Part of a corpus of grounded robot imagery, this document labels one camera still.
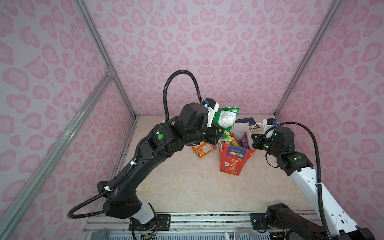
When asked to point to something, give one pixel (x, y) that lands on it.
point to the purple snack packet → (244, 143)
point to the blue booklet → (250, 120)
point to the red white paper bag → (234, 153)
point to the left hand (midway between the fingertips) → (223, 128)
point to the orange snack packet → (203, 148)
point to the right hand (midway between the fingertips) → (252, 134)
